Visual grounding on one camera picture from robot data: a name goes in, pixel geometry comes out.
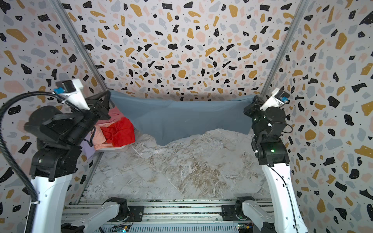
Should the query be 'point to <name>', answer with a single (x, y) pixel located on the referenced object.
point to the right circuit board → (245, 227)
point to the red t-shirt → (120, 133)
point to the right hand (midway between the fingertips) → (256, 91)
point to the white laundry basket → (124, 148)
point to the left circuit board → (120, 228)
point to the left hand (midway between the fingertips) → (102, 86)
